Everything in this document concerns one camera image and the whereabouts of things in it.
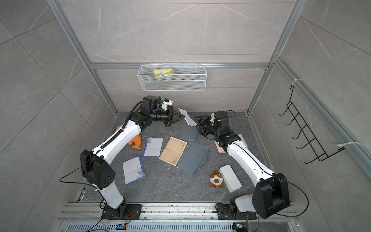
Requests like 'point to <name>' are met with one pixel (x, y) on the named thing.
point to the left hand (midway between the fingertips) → (186, 114)
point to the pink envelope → (221, 150)
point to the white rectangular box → (230, 178)
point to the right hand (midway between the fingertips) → (193, 119)
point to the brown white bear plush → (216, 180)
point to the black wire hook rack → (306, 131)
